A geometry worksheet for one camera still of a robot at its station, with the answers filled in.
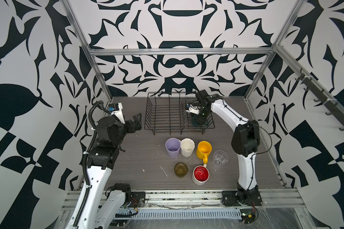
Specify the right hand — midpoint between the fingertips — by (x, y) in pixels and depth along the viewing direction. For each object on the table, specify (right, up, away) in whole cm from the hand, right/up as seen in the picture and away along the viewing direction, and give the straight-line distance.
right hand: (200, 113), depth 96 cm
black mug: (-9, +5, -10) cm, 14 cm away
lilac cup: (-18, -19, -11) cm, 28 cm away
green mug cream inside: (-3, -4, -10) cm, 11 cm away
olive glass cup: (-14, -32, -13) cm, 37 cm away
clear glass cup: (+11, -27, -8) cm, 30 cm away
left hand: (-39, 0, -27) cm, 47 cm away
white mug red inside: (-3, -34, -15) cm, 37 cm away
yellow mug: (+1, -23, -6) cm, 23 cm away
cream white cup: (-9, -20, -7) cm, 24 cm away
